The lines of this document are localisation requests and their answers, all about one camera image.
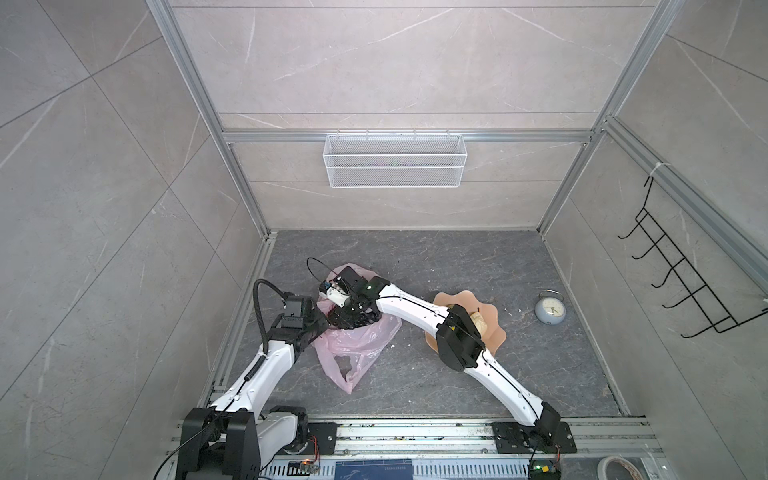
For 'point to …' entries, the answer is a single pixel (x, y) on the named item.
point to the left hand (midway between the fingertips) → (321, 312)
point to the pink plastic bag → (354, 353)
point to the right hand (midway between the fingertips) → (339, 312)
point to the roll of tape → (601, 471)
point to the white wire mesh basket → (394, 159)
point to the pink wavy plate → (493, 337)
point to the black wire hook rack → (665, 249)
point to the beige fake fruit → (479, 321)
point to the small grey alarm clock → (550, 308)
